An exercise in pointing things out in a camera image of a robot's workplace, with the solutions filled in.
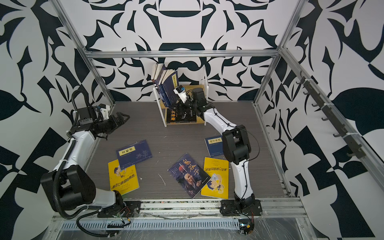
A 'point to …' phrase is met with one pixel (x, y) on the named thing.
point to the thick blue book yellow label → (169, 83)
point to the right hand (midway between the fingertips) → (173, 100)
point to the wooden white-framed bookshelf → (188, 88)
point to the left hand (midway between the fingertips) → (123, 117)
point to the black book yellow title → (180, 115)
